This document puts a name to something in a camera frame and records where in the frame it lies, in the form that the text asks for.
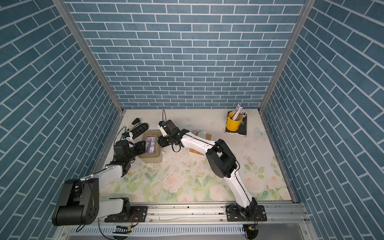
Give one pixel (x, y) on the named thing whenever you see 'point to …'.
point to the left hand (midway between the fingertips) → (146, 142)
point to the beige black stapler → (134, 124)
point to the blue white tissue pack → (202, 134)
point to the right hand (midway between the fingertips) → (160, 142)
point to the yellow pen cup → (231, 124)
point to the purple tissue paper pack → (150, 144)
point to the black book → (242, 130)
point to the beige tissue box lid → (151, 133)
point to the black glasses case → (139, 130)
